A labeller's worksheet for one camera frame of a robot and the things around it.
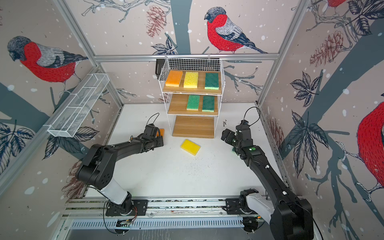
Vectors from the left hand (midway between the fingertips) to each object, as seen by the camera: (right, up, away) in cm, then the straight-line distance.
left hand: (158, 140), depth 96 cm
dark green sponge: (+49, -6, -1) cm, 49 cm away
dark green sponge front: (+32, +23, -11) cm, 41 cm away
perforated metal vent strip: (+25, -36, -26) cm, 51 cm away
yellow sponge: (+21, -4, 0) cm, 21 cm away
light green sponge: (+23, +24, -10) cm, 35 cm away
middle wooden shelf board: (+14, +23, -8) cm, 28 cm away
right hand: (+42, +5, -13) cm, 44 cm away
